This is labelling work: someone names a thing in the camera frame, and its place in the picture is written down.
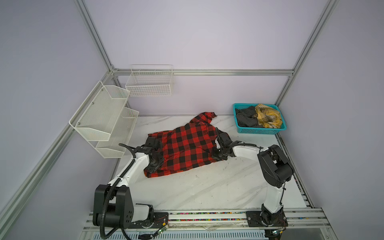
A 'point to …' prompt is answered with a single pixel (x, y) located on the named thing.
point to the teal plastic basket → (250, 130)
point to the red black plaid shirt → (188, 146)
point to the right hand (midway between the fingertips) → (210, 155)
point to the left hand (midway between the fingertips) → (158, 165)
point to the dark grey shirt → (247, 116)
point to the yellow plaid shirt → (268, 117)
